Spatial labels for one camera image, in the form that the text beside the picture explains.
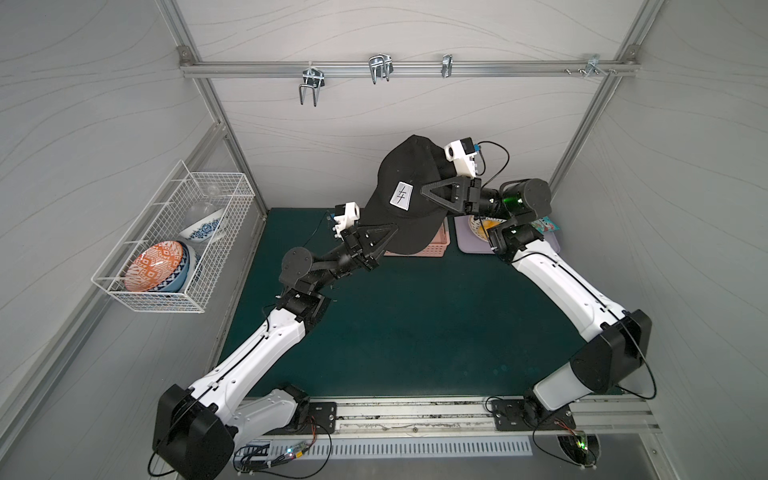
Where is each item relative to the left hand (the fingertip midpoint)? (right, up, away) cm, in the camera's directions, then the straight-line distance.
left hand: (400, 236), depth 56 cm
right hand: (+3, +7, -5) cm, 9 cm away
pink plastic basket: (+13, -5, +48) cm, 50 cm away
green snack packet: (+57, +4, +57) cm, 81 cm away
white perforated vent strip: (+14, -50, +15) cm, 54 cm away
